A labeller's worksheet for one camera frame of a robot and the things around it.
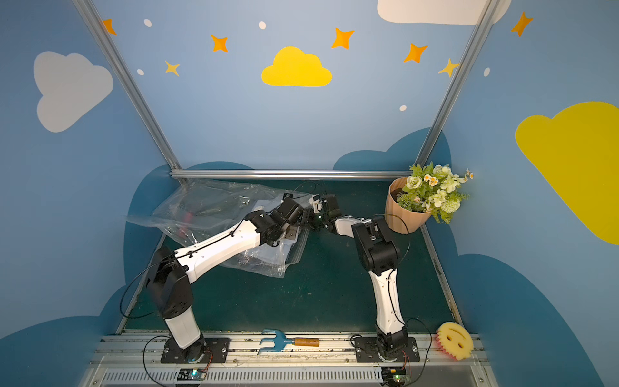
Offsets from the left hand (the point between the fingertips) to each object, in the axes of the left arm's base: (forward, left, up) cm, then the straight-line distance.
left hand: (292, 224), depth 86 cm
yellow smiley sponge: (-33, -54, -14) cm, 65 cm away
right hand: (+11, -1, -11) cm, 16 cm away
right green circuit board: (-43, -33, -16) cm, 56 cm away
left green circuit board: (-44, +28, -17) cm, 55 cm away
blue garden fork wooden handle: (-35, +2, -15) cm, 38 cm away
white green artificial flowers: (+10, -50, +10) cm, 52 cm away
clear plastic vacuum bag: (+15, +48, -13) cm, 52 cm away
